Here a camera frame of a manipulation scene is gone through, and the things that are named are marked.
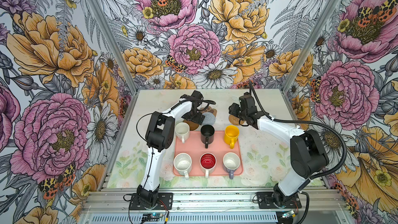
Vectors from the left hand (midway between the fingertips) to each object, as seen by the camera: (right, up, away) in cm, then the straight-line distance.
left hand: (192, 122), depth 100 cm
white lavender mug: (+22, -20, -14) cm, 33 cm away
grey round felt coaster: (+11, +2, +5) cm, 12 cm away
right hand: (+24, +7, -7) cm, 26 cm away
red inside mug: (+10, -20, -14) cm, 26 cm away
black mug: (+9, -6, -8) cm, 14 cm away
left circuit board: (-16, -39, -29) cm, 51 cm away
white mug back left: (-5, -4, -5) cm, 9 cm away
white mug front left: (-4, -20, -15) cm, 25 cm away
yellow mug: (+24, -6, -4) cm, 25 cm away
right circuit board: (+46, -38, -28) cm, 66 cm away
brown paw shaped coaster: (+12, +8, +11) cm, 18 cm away
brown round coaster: (0, -2, 0) cm, 2 cm away
